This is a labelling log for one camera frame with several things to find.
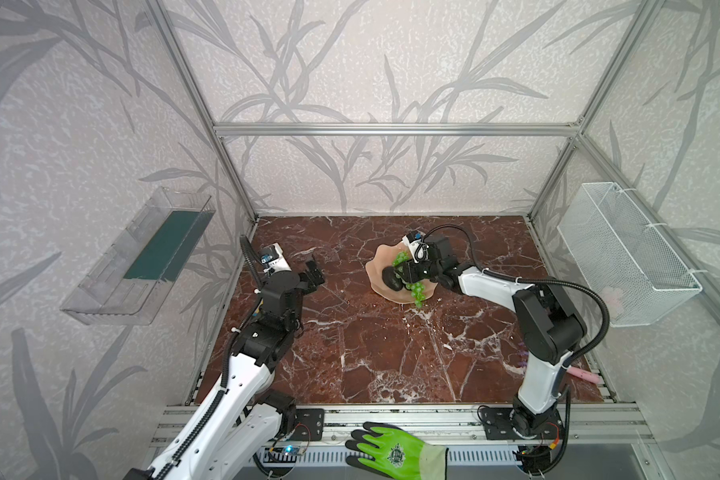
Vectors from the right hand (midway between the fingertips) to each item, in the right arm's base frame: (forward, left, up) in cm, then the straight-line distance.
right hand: (399, 257), depth 95 cm
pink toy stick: (-33, -49, -9) cm, 60 cm away
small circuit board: (-51, +30, -12) cm, 60 cm away
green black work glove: (-51, +2, -8) cm, 52 cm away
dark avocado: (-5, +3, -6) cm, 8 cm away
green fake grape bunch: (-11, -5, -1) cm, 12 cm away
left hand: (-11, +25, +18) cm, 33 cm away
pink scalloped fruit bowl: (+4, +6, -7) cm, 10 cm away
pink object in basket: (-20, -52, +11) cm, 57 cm away
